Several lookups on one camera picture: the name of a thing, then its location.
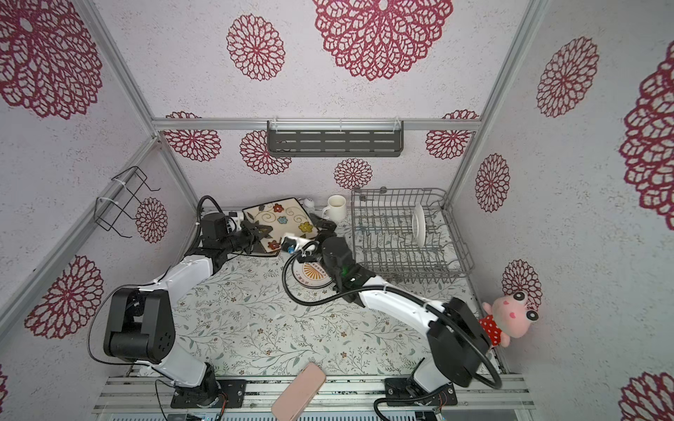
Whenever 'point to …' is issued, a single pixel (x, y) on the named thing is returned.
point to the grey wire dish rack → (383, 243)
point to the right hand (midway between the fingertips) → (311, 220)
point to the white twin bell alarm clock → (309, 203)
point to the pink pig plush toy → (508, 318)
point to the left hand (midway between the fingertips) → (273, 227)
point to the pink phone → (298, 393)
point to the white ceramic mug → (336, 209)
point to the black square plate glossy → (283, 217)
